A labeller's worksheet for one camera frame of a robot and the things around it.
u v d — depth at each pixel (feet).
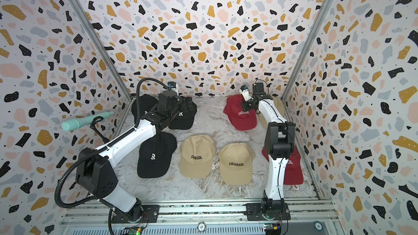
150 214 2.41
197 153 2.82
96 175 1.39
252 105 2.56
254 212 2.41
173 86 2.35
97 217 2.41
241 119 3.45
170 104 2.08
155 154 2.81
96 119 2.39
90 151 1.47
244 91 3.03
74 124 2.09
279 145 1.90
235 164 2.74
